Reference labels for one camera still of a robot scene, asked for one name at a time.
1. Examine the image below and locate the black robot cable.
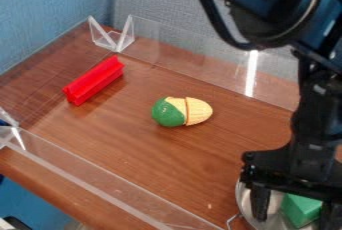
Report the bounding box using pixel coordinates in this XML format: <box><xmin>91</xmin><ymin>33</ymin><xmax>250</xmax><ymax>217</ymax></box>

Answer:
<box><xmin>186</xmin><ymin>0</ymin><xmax>269</xmax><ymax>52</ymax></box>

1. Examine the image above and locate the clear acrylic back barrier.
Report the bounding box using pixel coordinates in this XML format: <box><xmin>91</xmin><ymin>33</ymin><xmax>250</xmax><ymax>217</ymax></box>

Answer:
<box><xmin>122</xmin><ymin>15</ymin><xmax>300</xmax><ymax>110</ymax></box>

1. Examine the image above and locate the green and yellow toy corn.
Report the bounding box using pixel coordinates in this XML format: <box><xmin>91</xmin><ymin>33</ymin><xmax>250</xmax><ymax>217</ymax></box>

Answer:
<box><xmin>151</xmin><ymin>97</ymin><xmax>214</xmax><ymax>127</ymax></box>

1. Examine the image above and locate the clear acrylic corner bracket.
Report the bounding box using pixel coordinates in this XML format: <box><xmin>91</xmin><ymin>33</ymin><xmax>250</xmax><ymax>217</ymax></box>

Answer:
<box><xmin>89</xmin><ymin>16</ymin><xmax>135</xmax><ymax>53</ymax></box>

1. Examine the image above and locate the metal pot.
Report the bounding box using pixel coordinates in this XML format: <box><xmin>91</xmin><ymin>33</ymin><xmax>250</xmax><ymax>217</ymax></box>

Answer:
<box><xmin>225</xmin><ymin>180</ymin><xmax>342</xmax><ymax>230</ymax></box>

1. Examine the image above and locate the red plastic block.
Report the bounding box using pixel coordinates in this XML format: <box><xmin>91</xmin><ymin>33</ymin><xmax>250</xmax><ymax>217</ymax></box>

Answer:
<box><xmin>63</xmin><ymin>55</ymin><xmax>125</xmax><ymax>106</ymax></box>

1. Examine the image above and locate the clear acrylic barrier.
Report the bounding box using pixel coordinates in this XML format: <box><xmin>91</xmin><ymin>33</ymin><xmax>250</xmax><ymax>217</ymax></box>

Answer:
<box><xmin>122</xmin><ymin>15</ymin><xmax>300</xmax><ymax>110</ymax></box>
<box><xmin>0</xmin><ymin>108</ymin><xmax>225</xmax><ymax>230</ymax></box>

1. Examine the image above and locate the green block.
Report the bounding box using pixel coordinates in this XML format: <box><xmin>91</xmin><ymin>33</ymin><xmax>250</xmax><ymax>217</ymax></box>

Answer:
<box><xmin>281</xmin><ymin>194</ymin><xmax>322</xmax><ymax>229</ymax></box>

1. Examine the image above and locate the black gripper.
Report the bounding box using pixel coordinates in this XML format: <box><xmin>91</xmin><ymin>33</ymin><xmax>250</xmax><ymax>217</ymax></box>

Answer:
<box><xmin>241</xmin><ymin>143</ymin><xmax>342</xmax><ymax>230</ymax></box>

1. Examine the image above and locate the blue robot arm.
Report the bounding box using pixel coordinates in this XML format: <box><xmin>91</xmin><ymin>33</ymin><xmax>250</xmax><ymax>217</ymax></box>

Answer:
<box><xmin>200</xmin><ymin>0</ymin><xmax>342</xmax><ymax>230</ymax></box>

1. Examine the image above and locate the clear acrylic front barrier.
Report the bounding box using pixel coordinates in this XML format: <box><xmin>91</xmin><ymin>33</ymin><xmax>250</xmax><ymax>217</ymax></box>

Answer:
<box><xmin>0</xmin><ymin>108</ymin><xmax>225</xmax><ymax>230</ymax></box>

